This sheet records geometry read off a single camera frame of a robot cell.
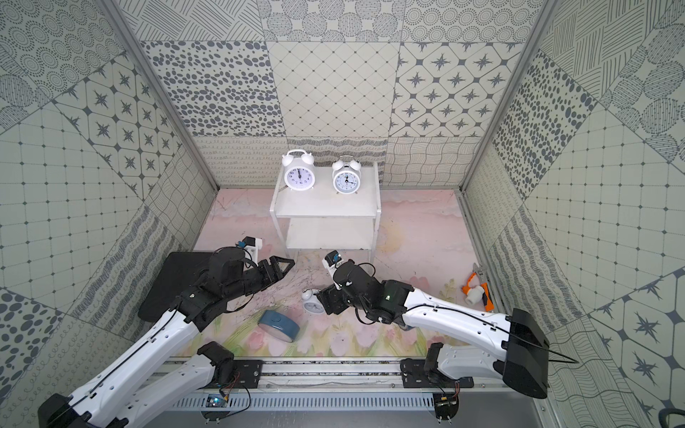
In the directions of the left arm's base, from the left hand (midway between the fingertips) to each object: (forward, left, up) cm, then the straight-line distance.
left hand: (294, 268), depth 73 cm
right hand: (-4, -10, -6) cm, 12 cm away
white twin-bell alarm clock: (-4, -4, -16) cm, 17 cm away
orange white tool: (+3, -59, -19) cm, 62 cm away
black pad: (+5, +43, -14) cm, 45 cm away
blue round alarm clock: (-13, +3, -9) cm, 16 cm away
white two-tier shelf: (+9, -7, +11) cm, 16 cm away
